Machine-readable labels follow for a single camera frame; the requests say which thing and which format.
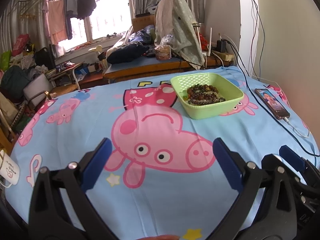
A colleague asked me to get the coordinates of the dark green bag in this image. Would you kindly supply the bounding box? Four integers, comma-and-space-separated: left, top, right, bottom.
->
1, 66, 31, 102

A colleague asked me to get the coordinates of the white charging cable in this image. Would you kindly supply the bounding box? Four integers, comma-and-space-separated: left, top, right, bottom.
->
283, 116, 311, 138

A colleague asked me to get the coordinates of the small folding side table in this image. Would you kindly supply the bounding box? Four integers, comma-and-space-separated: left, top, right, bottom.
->
47, 62, 83, 90

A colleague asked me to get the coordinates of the green plastic basket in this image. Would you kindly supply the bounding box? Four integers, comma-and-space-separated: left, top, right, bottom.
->
170, 72, 244, 120

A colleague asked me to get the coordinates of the dark navy hanging shirt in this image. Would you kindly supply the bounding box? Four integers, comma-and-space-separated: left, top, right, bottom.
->
77, 0, 96, 20

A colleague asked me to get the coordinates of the white wifi router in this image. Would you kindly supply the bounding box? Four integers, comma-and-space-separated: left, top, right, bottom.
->
199, 32, 212, 57

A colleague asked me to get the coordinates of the wooden desk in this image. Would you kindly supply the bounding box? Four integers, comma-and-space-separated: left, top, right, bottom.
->
103, 56, 233, 82

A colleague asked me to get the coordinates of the black power cable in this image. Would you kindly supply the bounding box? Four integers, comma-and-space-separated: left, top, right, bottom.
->
222, 38, 320, 158

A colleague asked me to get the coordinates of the grey green draped cloth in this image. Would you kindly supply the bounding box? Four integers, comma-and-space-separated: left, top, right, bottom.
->
155, 0, 204, 70

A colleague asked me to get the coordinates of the pile of beaded bracelets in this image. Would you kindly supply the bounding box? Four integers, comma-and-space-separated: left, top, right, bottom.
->
186, 84, 226, 106

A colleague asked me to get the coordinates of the blue cartoon pig bedsheet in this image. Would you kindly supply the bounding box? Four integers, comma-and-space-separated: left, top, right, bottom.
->
5, 67, 319, 239

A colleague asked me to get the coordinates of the dark blue clothes pile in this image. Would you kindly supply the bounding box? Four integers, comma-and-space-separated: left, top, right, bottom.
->
107, 42, 149, 64

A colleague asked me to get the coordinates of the grey storage box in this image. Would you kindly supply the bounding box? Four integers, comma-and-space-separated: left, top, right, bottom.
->
23, 74, 53, 101

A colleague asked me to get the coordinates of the smartphone with lit screen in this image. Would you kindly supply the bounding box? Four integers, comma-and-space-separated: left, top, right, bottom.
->
254, 89, 290, 120

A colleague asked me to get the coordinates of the white printed mug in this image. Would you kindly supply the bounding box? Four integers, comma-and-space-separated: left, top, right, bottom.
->
0, 150, 20, 189

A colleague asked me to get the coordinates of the black power adapter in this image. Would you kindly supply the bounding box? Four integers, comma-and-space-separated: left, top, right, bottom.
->
216, 39, 227, 53

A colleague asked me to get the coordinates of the pink hanging garment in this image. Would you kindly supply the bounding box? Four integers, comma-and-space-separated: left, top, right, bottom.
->
42, 0, 67, 45

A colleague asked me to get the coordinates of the red plastic bag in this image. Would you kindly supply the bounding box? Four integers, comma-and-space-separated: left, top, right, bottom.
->
11, 34, 30, 56

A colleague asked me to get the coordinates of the clear plastic snack bag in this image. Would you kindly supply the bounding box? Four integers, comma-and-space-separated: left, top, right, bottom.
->
155, 34, 174, 61

